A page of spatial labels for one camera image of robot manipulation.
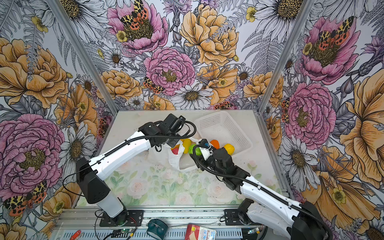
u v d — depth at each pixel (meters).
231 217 0.74
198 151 0.73
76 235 0.70
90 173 0.43
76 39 0.82
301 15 0.75
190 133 0.65
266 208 0.47
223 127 1.09
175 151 0.82
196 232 0.67
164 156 0.81
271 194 0.47
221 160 0.56
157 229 0.65
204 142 0.63
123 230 0.71
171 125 0.59
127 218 0.72
